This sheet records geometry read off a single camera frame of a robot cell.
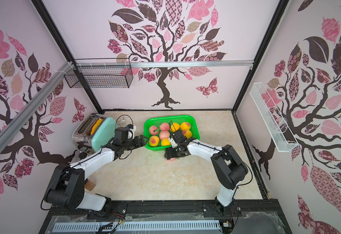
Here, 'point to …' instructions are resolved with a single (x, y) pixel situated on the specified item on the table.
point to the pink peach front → (151, 130)
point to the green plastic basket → (158, 130)
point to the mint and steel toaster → (92, 132)
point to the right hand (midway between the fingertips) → (170, 156)
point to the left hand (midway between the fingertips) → (145, 142)
